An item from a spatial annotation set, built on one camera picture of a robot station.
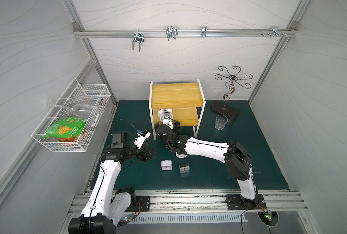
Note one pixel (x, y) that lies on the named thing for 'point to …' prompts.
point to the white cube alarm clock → (166, 165)
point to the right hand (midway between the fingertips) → (166, 122)
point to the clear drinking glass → (221, 121)
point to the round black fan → (269, 218)
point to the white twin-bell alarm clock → (165, 113)
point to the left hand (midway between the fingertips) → (151, 148)
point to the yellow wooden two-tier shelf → (186, 100)
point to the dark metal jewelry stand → (231, 113)
